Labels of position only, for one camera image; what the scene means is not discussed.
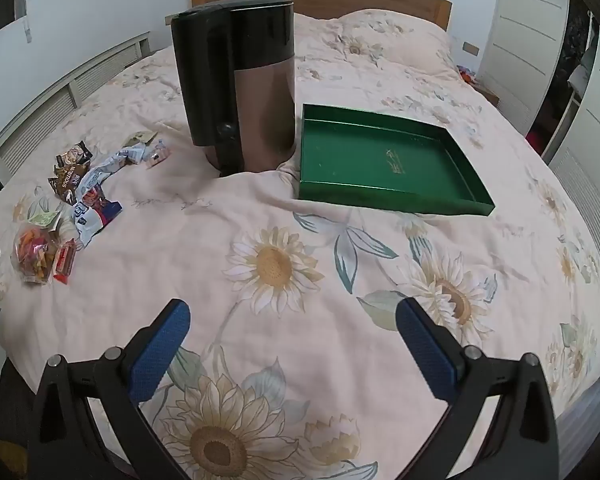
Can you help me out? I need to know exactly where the clear bag of orange snacks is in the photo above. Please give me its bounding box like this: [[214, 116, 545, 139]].
[[11, 222, 61, 285]]

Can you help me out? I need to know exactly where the bed with floral cover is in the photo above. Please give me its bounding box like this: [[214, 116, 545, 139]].
[[0, 10, 600, 480]]

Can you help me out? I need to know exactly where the green cardboard box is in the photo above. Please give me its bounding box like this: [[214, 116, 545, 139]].
[[297, 103, 496, 217]]

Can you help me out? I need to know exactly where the floral pink pillow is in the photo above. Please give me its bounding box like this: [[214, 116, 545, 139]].
[[330, 9, 461, 68]]

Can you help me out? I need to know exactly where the dark brown snack packet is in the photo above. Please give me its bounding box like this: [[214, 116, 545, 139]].
[[55, 141, 92, 168], [47, 165, 88, 206]]

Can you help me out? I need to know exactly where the white slatted wall panel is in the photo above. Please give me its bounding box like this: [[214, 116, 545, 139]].
[[0, 30, 153, 211]]

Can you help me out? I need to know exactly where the white blue red snack packet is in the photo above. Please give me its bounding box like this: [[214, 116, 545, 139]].
[[70, 187, 123, 248]]

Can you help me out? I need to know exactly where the beige green snack packet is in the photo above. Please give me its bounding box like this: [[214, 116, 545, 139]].
[[123, 130, 159, 148]]

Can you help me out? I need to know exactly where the long white snack wrapper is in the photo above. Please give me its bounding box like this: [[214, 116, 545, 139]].
[[75, 142, 148, 201]]

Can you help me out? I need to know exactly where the wooden nightstand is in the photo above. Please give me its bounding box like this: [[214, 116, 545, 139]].
[[472, 82, 501, 106]]

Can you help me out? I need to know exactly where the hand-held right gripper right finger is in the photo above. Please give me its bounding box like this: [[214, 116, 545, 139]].
[[396, 297, 561, 480]]

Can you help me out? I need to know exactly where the brown and black bin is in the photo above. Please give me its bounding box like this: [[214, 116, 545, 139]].
[[171, 0, 297, 177]]

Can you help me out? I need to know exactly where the red candy bar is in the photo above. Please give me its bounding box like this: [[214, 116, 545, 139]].
[[52, 239, 78, 285]]

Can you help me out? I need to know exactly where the small light green packet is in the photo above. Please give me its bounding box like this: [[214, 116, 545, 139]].
[[30, 210, 63, 231]]

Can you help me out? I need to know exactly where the clear candy bag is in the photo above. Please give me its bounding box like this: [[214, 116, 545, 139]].
[[145, 141, 171, 168]]

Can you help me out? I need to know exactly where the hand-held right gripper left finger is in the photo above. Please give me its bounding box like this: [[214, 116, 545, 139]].
[[27, 299, 191, 480]]

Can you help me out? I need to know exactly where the white wardrobe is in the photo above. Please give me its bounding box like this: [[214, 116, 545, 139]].
[[475, 0, 600, 281]]

